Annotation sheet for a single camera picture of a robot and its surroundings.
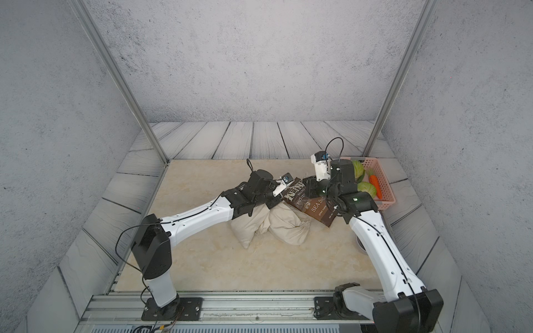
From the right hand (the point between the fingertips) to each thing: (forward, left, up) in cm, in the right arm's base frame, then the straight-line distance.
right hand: (307, 178), depth 73 cm
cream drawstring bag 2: (-8, +23, -21) cm, 32 cm away
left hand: (+3, +9, -10) cm, 14 cm away
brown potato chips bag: (+5, -8, -27) cm, 28 cm away
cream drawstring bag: (-5, +6, -24) cm, 25 cm away
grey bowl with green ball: (-13, -22, -25) cm, 35 cm away
